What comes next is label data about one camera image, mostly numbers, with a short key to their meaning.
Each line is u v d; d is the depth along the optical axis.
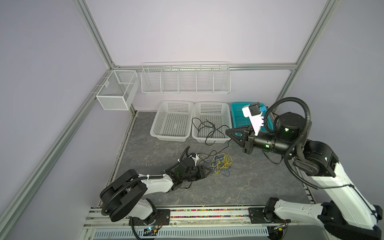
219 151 0.62
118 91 0.99
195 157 0.81
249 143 0.42
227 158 0.92
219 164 0.89
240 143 0.47
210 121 1.12
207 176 0.76
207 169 0.81
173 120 1.15
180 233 1.57
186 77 0.97
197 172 0.74
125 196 0.43
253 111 0.42
